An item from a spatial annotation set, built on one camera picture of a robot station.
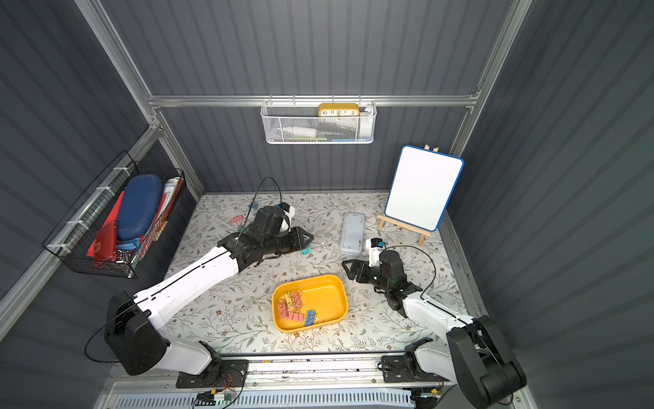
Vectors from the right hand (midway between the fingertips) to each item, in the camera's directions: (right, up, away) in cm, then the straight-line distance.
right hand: (356, 262), depth 85 cm
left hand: (-14, +9, -8) cm, 18 cm away
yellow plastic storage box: (-16, -15, +1) cm, 22 cm away
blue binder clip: (-15, -18, -3) cm, 24 cm away
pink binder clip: (-50, +15, +26) cm, 58 cm away
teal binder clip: (-16, +5, -10) cm, 19 cm away
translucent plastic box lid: (0, +8, +17) cm, 19 cm away
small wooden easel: (+27, +9, +12) cm, 31 cm away
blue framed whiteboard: (+23, +26, 0) cm, 35 cm away
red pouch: (-66, +8, -21) cm, 70 cm away
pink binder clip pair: (-22, -14, -1) cm, 26 cm away
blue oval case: (-65, +19, -11) cm, 69 cm away
